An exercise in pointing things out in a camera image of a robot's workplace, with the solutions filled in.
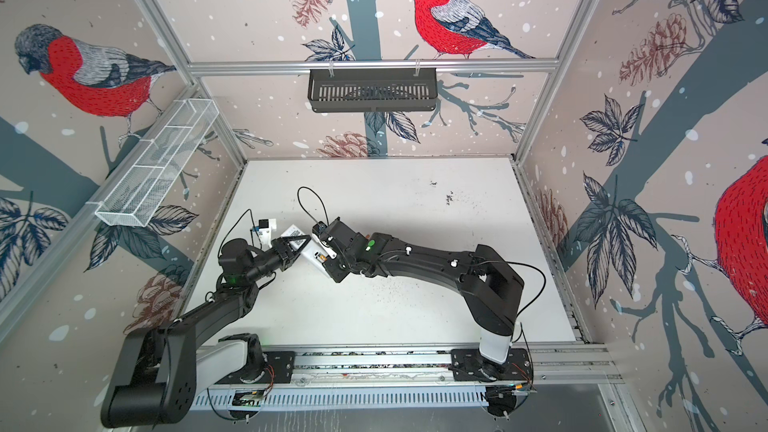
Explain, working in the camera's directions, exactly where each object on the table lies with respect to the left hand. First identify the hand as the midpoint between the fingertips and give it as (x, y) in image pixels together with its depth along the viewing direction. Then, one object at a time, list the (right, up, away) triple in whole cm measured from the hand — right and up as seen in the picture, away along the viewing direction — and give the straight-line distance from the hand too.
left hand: (308, 241), depth 80 cm
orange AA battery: (+4, -5, +2) cm, 7 cm away
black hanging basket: (+16, +50, +27) cm, 59 cm away
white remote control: (0, -3, 0) cm, 3 cm away
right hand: (+5, -7, +1) cm, 9 cm away
